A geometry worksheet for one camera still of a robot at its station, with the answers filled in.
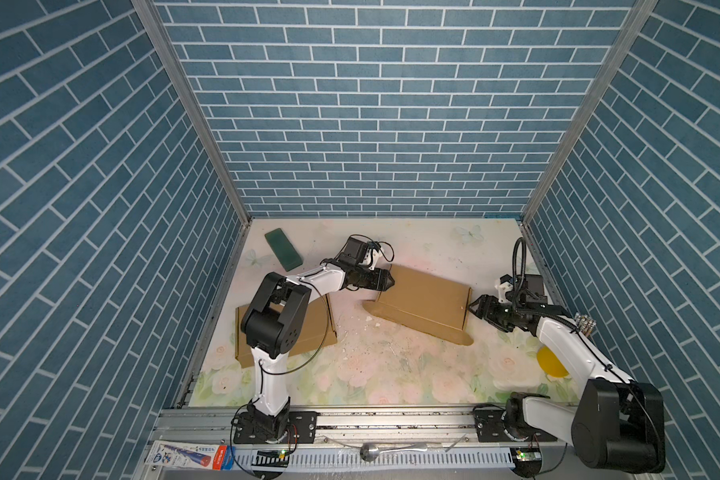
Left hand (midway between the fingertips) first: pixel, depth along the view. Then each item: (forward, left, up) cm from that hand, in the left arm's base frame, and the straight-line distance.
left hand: (386, 280), depth 96 cm
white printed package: (-45, +48, -6) cm, 66 cm away
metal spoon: (-45, +6, -4) cm, 46 cm away
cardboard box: (-16, +20, -3) cm, 26 cm away
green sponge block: (+19, +38, -6) cm, 42 cm away
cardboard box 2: (-8, -14, -1) cm, 17 cm away
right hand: (-12, -26, +3) cm, 28 cm away
